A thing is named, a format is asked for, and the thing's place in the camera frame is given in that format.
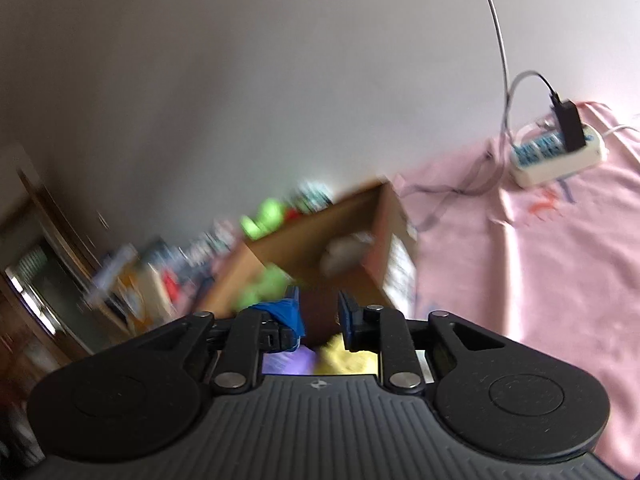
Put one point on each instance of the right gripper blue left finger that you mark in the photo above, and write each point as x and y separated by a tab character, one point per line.
281	323

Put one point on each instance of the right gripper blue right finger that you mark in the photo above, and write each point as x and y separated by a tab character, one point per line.
357	335

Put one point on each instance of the yellow green plush toy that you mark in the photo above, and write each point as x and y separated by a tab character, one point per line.
334	359

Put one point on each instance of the purple tissue pack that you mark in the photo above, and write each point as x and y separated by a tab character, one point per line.
299	362

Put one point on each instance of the brown cardboard box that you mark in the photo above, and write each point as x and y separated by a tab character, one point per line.
385	276

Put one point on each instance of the lime green plush toy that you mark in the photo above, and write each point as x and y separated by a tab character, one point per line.
270	216

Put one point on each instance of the white panda plush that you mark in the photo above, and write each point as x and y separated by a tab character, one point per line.
310	197

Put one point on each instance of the pink tablecloth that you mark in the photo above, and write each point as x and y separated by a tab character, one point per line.
555	267

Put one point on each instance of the dark wooden cabinet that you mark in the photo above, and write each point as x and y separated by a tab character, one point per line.
46	273

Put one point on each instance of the white power strip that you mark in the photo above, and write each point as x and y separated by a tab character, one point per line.
542	158

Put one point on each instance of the black charger plug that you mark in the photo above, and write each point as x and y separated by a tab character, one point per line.
568	121

